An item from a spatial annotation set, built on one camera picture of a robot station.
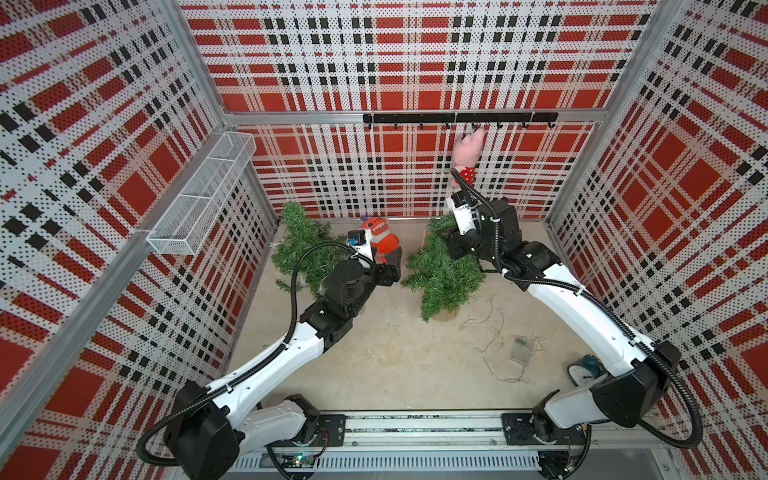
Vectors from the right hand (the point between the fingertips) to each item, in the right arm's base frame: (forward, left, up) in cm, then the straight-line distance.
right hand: (447, 229), depth 73 cm
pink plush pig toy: (+32, -9, +1) cm, 33 cm away
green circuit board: (-45, +35, -30) cm, 65 cm away
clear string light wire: (-16, -15, -33) cm, 40 cm away
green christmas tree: (-10, +1, -8) cm, 13 cm away
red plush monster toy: (+20, +19, -27) cm, 39 cm away
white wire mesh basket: (+15, +80, -12) cm, 82 cm away
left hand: (-3, +14, -4) cm, 14 cm away
